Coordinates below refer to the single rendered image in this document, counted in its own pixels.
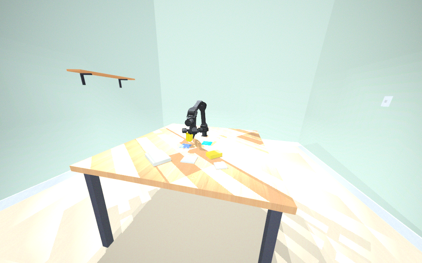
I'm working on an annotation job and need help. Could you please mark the yellow rectangular block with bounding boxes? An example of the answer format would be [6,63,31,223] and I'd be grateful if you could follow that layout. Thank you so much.
[206,150,222,159]

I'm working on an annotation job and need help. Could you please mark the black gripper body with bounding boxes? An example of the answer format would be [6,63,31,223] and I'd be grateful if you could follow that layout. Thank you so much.
[182,124,203,133]

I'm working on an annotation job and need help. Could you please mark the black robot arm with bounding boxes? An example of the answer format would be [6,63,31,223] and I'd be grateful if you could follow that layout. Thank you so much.
[185,100,209,137]

